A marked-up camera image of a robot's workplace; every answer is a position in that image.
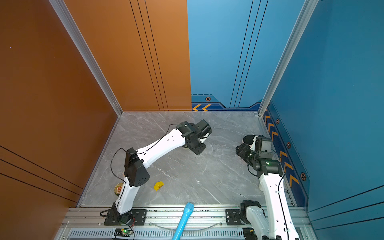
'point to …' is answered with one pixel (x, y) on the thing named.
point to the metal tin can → (117, 188)
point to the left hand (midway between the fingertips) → (200, 148)
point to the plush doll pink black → (248, 139)
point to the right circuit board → (249, 234)
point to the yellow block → (158, 185)
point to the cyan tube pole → (187, 212)
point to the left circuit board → (123, 232)
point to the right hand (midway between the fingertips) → (238, 149)
